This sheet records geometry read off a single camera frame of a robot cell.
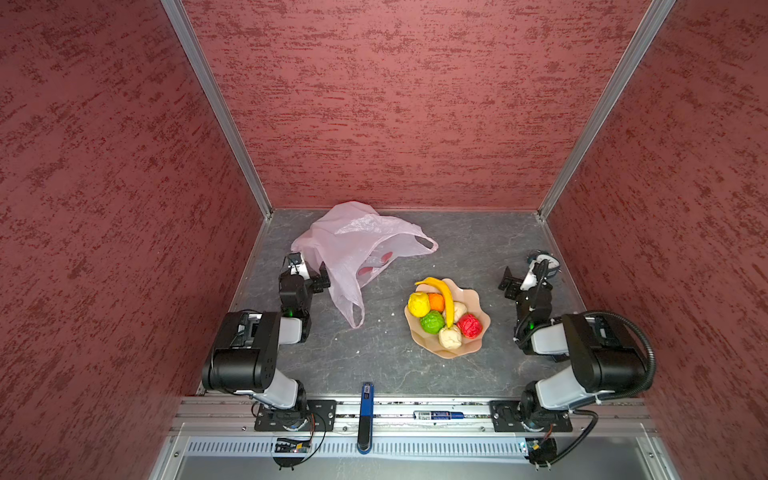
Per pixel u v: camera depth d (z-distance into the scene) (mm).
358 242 954
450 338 807
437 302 874
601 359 454
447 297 874
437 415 739
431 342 844
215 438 710
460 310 874
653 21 725
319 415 744
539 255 1033
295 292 696
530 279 786
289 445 724
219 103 877
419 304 835
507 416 738
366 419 754
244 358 451
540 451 711
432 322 837
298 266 793
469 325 814
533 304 683
